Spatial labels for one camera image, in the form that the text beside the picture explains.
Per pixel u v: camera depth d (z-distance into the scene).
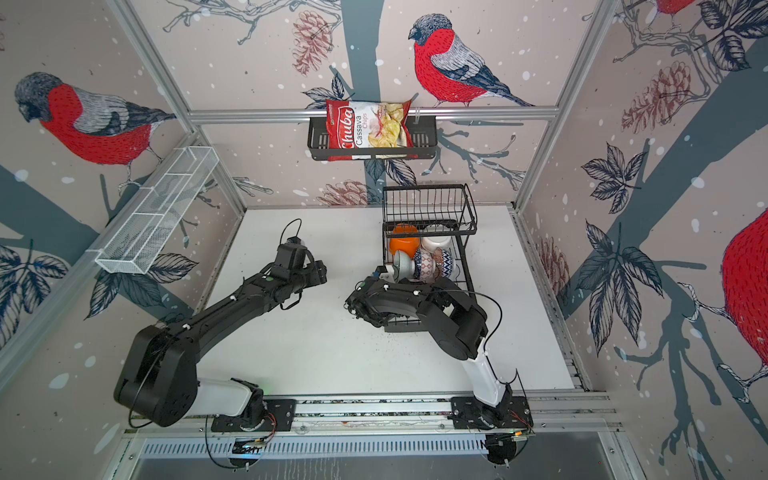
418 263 0.95
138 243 0.71
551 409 0.76
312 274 0.79
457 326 0.50
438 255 1.00
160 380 0.42
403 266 0.91
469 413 0.73
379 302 0.63
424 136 0.95
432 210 0.93
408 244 1.00
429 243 1.01
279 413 0.73
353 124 0.87
